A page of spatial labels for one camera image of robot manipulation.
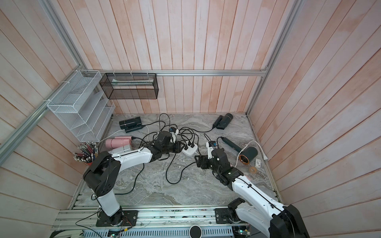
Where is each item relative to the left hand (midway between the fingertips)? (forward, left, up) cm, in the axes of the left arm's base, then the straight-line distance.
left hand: (183, 146), depth 91 cm
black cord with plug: (+24, +31, -7) cm, 40 cm away
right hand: (-8, -10, +3) cm, 13 cm away
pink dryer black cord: (-6, +5, -3) cm, 8 cm away
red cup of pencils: (-7, +55, +4) cm, 56 cm away
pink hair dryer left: (+5, +43, -3) cm, 44 cm away
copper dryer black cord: (+8, -10, -7) cm, 15 cm away
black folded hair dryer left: (+22, +39, -5) cm, 45 cm away
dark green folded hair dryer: (+26, -29, -5) cm, 39 cm away
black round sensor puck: (-43, -7, -4) cm, 44 cm away
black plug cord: (+5, -6, -4) cm, 9 cm away
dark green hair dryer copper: (-4, -39, -3) cm, 40 cm away
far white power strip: (0, -5, -6) cm, 8 cm away
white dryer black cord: (-20, +29, -10) cm, 36 cm away
